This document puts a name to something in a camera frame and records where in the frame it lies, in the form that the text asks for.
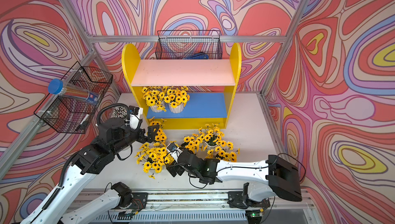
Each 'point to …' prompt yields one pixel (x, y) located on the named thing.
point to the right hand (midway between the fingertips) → (174, 160)
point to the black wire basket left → (67, 114)
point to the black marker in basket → (82, 122)
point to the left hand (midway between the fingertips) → (152, 123)
